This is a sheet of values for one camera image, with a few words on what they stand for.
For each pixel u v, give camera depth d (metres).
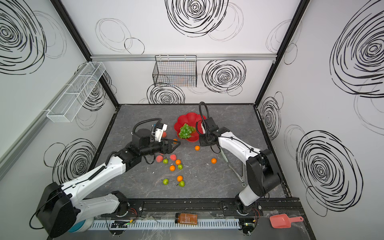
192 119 1.08
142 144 0.59
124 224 0.70
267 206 0.75
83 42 0.85
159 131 0.69
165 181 0.81
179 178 0.82
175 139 0.99
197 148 0.94
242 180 0.81
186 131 0.98
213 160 0.88
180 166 0.87
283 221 0.70
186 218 0.68
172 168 0.86
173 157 0.88
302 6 0.72
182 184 0.80
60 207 0.38
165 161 0.89
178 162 0.89
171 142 0.68
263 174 0.44
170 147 0.67
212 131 0.66
